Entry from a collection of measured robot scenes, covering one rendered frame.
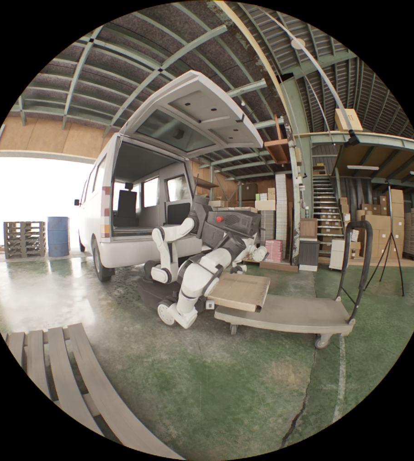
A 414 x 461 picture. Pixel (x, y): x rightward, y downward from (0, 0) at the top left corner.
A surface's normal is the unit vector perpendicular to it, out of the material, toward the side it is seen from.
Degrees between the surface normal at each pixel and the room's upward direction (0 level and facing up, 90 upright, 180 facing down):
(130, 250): 87
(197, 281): 66
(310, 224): 90
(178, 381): 0
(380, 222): 90
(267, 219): 90
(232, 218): 98
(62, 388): 0
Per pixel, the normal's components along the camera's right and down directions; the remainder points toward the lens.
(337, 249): -0.85, 0.00
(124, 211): 0.79, 0.09
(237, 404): 0.02, -1.00
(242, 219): -0.56, 0.16
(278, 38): 0.27, 0.94
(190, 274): -0.18, -0.38
